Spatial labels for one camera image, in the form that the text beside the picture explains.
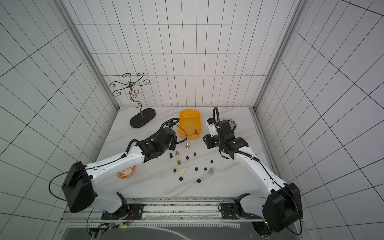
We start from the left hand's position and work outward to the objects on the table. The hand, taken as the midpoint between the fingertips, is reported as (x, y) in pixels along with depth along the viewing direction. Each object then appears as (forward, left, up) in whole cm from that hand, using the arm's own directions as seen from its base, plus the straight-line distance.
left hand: (170, 139), depth 83 cm
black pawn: (-7, -25, -14) cm, 29 cm away
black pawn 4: (-17, -6, -14) cm, 23 cm away
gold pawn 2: (-8, -4, -14) cm, 16 cm away
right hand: (+2, -20, +3) cm, 21 cm away
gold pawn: (-2, -3, -13) cm, 14 cm away
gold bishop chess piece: (+13, -15, -12) cm, 23 cm away
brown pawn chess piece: (-2, -14, -14) cm, 20 cm away
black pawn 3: (-11, -21, -15) cm, 28 cm away
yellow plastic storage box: (+21, -11, -9) cm, 25 cm away
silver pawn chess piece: (-13, -24, -13) cm, 30 cm away
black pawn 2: (-13, -2, -14) cm, 19 cm away
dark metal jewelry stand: (+31, +24, -14) cm, 42 cm away
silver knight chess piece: (+3, -9, -13) cm, 16 cm away
